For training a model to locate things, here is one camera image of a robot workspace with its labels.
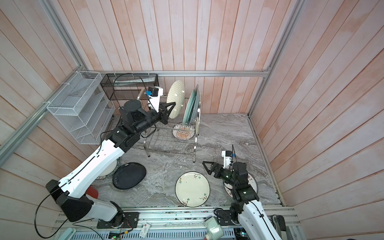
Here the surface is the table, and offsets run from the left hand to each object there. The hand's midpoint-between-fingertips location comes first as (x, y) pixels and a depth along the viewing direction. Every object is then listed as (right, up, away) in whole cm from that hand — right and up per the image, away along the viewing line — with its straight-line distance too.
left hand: (174, 106), depth 63 cm
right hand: (+16, -28, +15) cm, 36 cm away
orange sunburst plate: (+2, -13, +45) cm, 47 cm away
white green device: (+18, -57, +4) cm, 60 cm away
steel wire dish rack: (-12, -19, +35) cm, 42 cm away
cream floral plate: (+8, -44, +21) cm, 50 cm away
